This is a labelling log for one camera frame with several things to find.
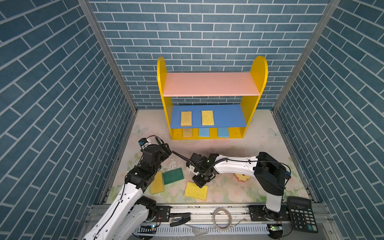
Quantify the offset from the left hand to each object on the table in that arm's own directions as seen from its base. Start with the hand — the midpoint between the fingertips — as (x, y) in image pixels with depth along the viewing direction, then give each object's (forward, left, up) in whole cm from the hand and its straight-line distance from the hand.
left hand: (166, 147), depth 78 cm
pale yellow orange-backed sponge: (+21, -10, -16) cm, 28 cm away
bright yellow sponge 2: (-17, -14, -17) cm, 28 cm away
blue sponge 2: (+21, -36, -16) cm, 44 cm away
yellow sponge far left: (-14, +6, -18) cm, 24 cm away
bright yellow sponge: (+23, -24, -3) cm, 33 cm away
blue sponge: (+21, -21, -16) cm, 34 cm away
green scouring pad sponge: (-9, -2, -17) cm, 20 cm away
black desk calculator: (-30, -68, -15) cm, 76 cm away
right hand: (-14, -15, -16) cm, 26 cm away
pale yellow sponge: (+21, -10, -2) cm, 23 cm away
